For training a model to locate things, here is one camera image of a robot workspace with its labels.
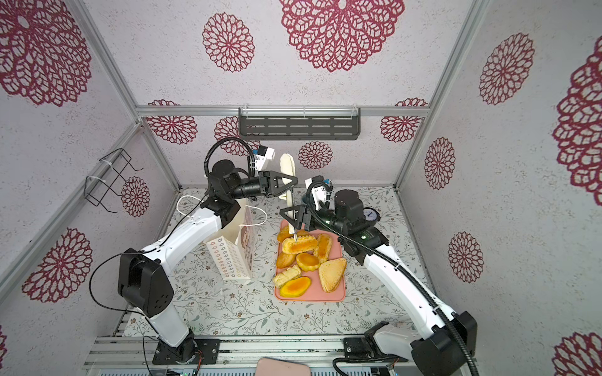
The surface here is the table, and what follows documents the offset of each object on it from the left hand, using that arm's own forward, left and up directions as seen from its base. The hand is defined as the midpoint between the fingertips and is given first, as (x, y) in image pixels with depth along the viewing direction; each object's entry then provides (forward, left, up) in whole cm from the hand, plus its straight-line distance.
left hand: (295, 183), depth 66 cm
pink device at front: (-39, +9, -38) cm, 56 cm away
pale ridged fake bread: (-12, +4, -35) cm, 37 cm away
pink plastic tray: (-17, -7, -39) cm, 43 cm away
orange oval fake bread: (-16, +1, -36) cm, 39 cm away
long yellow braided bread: (-1, -2, -31) cm, 32 cm away
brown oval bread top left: (+6, +6, -35) cm, 36 cm away
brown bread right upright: (-1, -10, -36) cm, 38 cm away
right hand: (-6, +3, -4) cm, 8 cm away
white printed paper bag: (-10, +20, -17) cm, 28 cm away
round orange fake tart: (-7, -3, -34) cm, 35 cm away
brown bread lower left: (-6, +5, -36) cm, 36 cm away
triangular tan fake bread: (-10, -13, -36) cm, 40 cm away
